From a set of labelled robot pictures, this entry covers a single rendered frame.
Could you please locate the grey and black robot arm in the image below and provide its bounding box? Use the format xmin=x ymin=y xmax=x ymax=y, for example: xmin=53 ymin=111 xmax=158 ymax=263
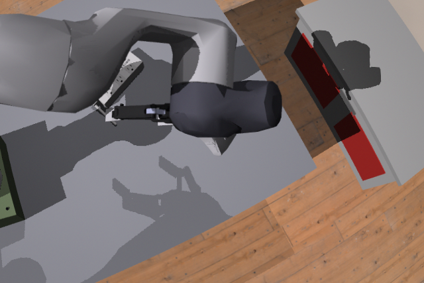
xmin=0 ymin=7 xmax=282 ymax=156

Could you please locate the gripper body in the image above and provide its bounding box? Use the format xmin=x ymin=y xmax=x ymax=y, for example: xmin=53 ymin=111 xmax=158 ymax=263
xmin=158 ymin=106 xmax=180 ymax=131

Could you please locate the grey power strip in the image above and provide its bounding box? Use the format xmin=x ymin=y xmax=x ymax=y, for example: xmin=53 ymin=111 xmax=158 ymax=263
xmin=93 ymin=52 xmax=144 ymax=116

